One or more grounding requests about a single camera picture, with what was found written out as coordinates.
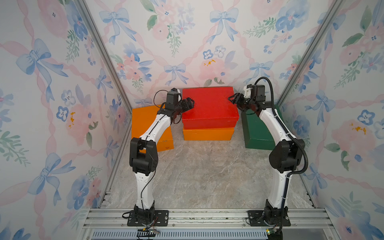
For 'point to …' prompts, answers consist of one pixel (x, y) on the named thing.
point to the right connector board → (270, 232)
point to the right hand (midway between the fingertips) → (231, 99)
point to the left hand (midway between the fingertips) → (192, 101)
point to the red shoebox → (212, 109)
